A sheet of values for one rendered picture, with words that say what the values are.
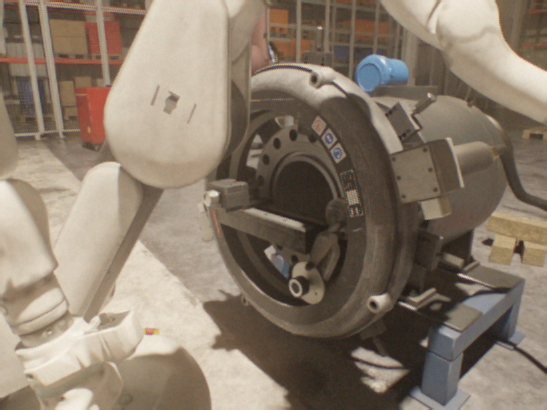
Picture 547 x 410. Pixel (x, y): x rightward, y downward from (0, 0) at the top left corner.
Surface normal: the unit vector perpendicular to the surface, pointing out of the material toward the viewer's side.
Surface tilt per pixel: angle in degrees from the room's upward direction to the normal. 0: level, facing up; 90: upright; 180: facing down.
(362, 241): 90
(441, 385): 90
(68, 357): 82
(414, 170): 90
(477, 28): 88
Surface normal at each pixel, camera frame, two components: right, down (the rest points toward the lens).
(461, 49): -0.41, 0.40
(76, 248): -0.09, 0.29
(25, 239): 0.96, -0.04
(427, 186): -0.75, 0.19
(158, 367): -0.38, -0.03
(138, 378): -0.08, 0.00
